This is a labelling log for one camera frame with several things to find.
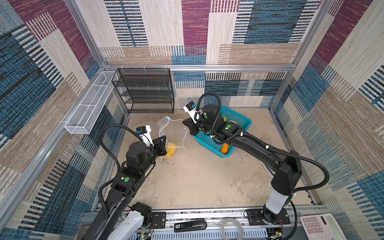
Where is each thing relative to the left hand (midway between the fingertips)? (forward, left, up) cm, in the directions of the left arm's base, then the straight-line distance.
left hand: (167, 135), depth 69 cm
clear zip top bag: (+8, -2, -9) cm, 12 cm away
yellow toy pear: (+4, 0, -18) cm, 18 cm away
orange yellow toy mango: (+8, -32, -26) cm, 42 cm away
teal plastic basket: (+34, -36, -24) cm, 55 cm away
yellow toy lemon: (0, +2, -21) cm, 21 cm away
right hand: (+9, -8, -2) cm, 12 cm away
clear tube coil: (-31, -32, -27) cm, 53 cm away
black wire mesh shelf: (+49, +21, -13) cm, 54 cm away
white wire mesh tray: (+22, +54, -12) cm, 59 cm away
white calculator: (-33, -71, -28) cm, 83 cm away
